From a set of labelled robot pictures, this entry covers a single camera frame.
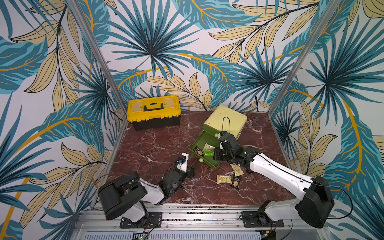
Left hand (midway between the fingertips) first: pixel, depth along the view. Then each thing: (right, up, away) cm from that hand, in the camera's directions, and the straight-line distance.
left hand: (192, 159), depth 81 cm
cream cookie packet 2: (+26, -8, +7) cm, 28 cm away
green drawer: (+6, +10, +12) cm, 17 cm away
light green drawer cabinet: (+16, +21, -12) cm, 29 cm away
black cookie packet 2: (+4, +3, +9) cm, 10 cm away
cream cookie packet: (+17, -12, +4) cm, 21 cm away
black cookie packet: (+25, -13, +4) cm, 29 cm away
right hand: (+11, +4, 0) cm, 12 cm away
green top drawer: (+10, +15, +5) cm, 19 cm away
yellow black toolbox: (-30, +27, +16) cm, 44 cm away
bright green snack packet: (+9, +3, 0) cm, 9 cm away
